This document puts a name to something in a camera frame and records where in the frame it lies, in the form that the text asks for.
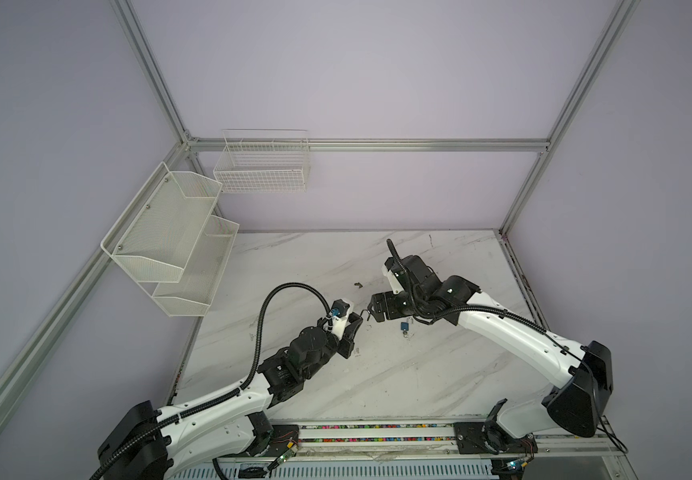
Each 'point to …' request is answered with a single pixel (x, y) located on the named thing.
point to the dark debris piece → (358, 284)
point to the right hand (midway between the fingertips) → (379, 304)
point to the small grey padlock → (369, 313)
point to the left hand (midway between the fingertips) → (354, 318)
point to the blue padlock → (405, 327)
